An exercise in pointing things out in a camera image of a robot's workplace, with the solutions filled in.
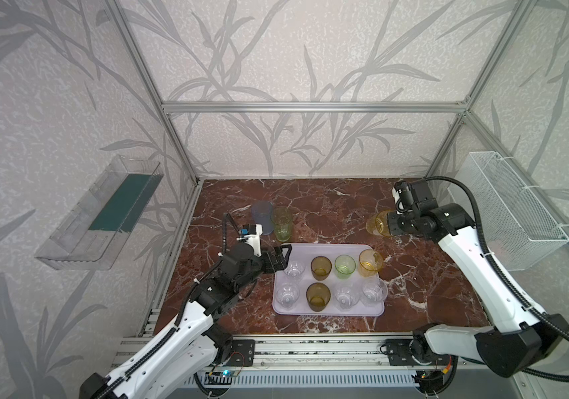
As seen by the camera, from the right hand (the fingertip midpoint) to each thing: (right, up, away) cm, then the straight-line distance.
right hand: (393, 219), depth 77 cm
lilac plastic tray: (-19, -23, +10) cm, 31 cm away
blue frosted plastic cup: (-44, 0, +23) cm, 50 cm away
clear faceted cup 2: (-34, -27, +8) cm, 44 cm away
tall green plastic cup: (-38, -2, +30) cm, 48 cm away
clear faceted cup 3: (-13, -27, +8) cm, 31 cm away
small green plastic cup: (-13, -18, +14) cm, 27 cm away
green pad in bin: (-76, +3, -13) cm, 77 cm away
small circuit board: (-51, -44, -6) cm, 68 cm away
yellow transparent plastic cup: (-3, -17, +14) cm, 22 cm away
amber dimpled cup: (-22, -19, +12) cm, 31 cm away
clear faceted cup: (-31, -20, +15) cm, 40 cm away
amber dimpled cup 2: (-23, -27, +6) cm, 36 cm away
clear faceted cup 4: (-3, -26, +10) cm, 28 cm away
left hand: (-35, -9, -2) cm, 36 cm away
